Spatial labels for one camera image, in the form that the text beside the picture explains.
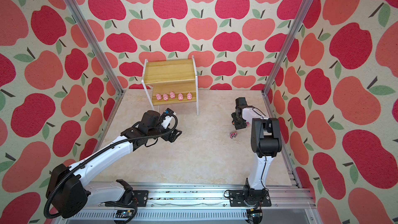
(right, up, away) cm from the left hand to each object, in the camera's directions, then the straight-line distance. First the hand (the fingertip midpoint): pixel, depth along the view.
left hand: (177, 129), depth 81 cm
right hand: (+37, +3, +21) cm, 43 cm away
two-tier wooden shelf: (-2, +25, +1) cm, 25 cm away
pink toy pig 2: (-9, +18, +12) cm, 23 cm away
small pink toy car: (+33, -6, +15) cm, 37 cm away
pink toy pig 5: (+5, +18, +13) cm, 23 cm away
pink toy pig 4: (0, +18, +13) cm, 22 cm away
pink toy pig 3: (-5, +19, +14) cm, 24 cm away
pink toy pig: (-13, +18, +13) cm, 26 cm away
